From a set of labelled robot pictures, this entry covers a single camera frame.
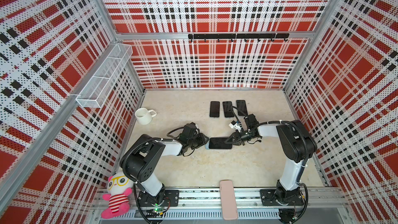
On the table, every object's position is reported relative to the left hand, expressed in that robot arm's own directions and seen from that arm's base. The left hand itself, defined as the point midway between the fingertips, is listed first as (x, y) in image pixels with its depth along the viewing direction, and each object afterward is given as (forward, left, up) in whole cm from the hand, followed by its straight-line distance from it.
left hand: (208, 142), depth 91 cm
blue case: (-2, +1, -1) cm, 2 cm away
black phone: (-1, -6, 0) cm, 6 cm away
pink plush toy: (-25, +42, +5) cm, 49 cm away
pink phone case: (-29, -9, 0) cm, 31 cm away
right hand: (-3, -11, +3) cm, 12 cm away
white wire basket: (+22, +68, +20) cm, 74 cm away
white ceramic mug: (+16, +41, +5) cm, 45 cm away
